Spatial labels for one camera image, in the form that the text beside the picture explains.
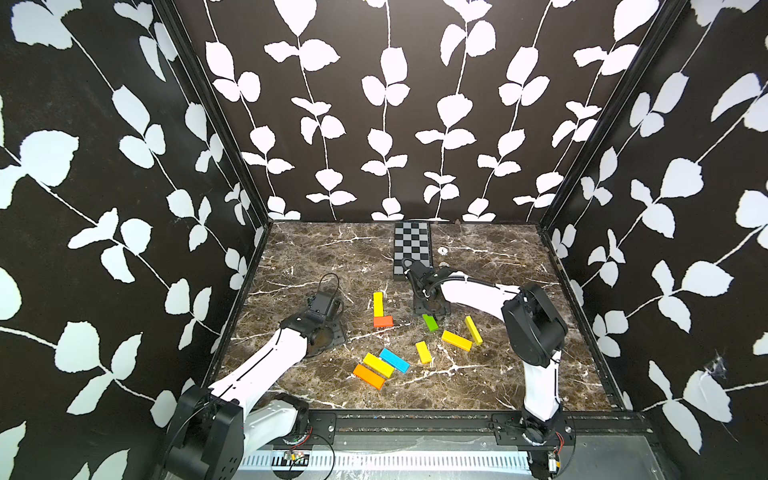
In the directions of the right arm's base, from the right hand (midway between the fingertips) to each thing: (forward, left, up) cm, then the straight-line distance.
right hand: (423, 306), depth 95 cm
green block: (-5, -2, -2) cm, 6 cm away
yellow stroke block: (+2, +15, -2) cm, 15 cm away
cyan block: (-17, +9, -2) cm, 19 cm away
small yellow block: (-14, +1, -2) cm, 14 cm away
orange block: (-21, +16, -2) cm, 27 cm away
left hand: (-10, +26, +3) cm, 28 cm away
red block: (-4, +13, -2) cm, 14 cm away
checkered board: (+27, +3, +2) cm, 27 cm away
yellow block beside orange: (-18, +14, -1) cm, 23 cm away
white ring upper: (+24, -9, -1) cm, 26 cm away
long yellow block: (-11, -10, -1) cm, 15 cm away
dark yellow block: (-8, -15, 0) cm, 17 cm away
